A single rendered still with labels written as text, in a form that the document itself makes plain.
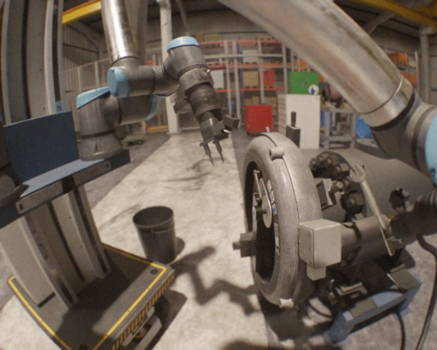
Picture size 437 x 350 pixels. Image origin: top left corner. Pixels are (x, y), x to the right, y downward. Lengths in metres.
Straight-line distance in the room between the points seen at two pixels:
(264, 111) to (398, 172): 5.42
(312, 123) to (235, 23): 11.16
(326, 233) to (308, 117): 4.32
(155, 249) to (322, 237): 1.27
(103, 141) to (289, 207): 0.70
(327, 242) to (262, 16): 0.49
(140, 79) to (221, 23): 14.43
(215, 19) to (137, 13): 14.17
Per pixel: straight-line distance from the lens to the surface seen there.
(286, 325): 1.33
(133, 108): 0.94
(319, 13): 0.27
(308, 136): 4.86
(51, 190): 0.77
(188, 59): 0.61
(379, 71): 0.28
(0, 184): 0.71
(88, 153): 0.91
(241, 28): 14.97
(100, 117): 0.90
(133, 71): 0.66
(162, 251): 1.65
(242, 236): 1.07
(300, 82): 8.14
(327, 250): 0.58
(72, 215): 1.11
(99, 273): 1.26
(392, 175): 1.05
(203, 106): 0.57
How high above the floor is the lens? 1.13
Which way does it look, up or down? 20 degrees down
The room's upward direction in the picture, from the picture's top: 4 degrees counter-clockwise
